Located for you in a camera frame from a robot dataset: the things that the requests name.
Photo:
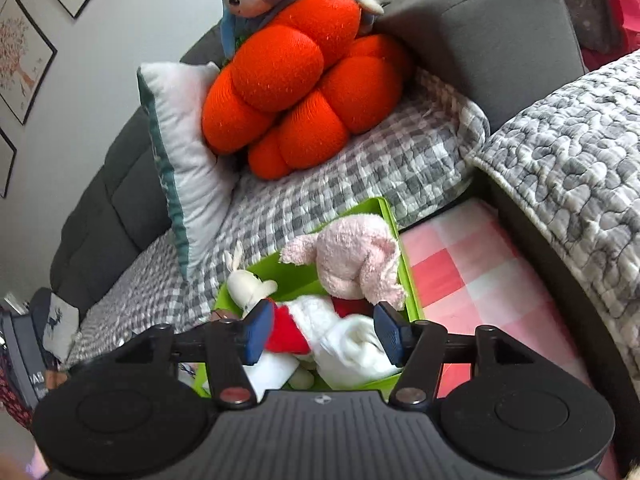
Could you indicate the beige rabbit plush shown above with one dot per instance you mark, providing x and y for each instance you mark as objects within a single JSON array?
[{"x": 245, "y": 285}]

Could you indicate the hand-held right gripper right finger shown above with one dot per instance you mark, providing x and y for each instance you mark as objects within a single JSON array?
[{"x": 392, "y": 335}]

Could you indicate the grey sofa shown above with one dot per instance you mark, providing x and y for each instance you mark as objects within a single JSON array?
[{"x": 475, "y": 25}]

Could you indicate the framed tree picture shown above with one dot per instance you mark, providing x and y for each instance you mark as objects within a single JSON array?
[{"x": 25, "y": 55}]

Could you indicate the red bag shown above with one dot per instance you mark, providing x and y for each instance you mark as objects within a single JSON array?
[{"x": 627, "y": 10}]

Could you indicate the grey checkered blanket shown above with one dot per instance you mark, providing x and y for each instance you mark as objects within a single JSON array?
[{"x": 340, "y": 185}]

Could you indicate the teal and white pillow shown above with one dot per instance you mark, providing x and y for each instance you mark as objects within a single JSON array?
[{"x": 195, "y": 170}]

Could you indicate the green plastic box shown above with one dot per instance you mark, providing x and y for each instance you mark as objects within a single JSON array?
[{"x": 300, "y": 280}]

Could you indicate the red checkered tablecloth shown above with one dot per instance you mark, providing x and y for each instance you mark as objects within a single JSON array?
[{"x": 450, "y": 260}]

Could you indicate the grey deer print cushion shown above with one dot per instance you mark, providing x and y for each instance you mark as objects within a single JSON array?
[{"x": 57, "y": 320}]

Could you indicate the pink plush toy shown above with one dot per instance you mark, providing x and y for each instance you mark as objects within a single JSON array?
[{"x": 350, "y": 255}]

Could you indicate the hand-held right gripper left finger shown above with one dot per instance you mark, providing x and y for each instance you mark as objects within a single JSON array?
[{"x": 257, "y": 332}]

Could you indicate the santa plush toy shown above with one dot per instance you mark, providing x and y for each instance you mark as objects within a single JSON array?
[{"x": 287, "y": 332}]

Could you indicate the orange knot cushion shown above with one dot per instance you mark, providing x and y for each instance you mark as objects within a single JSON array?
[{"x": 300, "y": 75}]

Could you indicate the grey fleece cloth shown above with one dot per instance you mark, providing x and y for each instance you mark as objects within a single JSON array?
[{"x": 585, "y": 15}]

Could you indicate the grey quilted blanket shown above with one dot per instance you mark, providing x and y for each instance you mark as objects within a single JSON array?
[{"x": 575, "y": 150}]

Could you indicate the red patterned cloth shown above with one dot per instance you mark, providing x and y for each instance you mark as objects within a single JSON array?
[{"x": 10, "y": 402}]

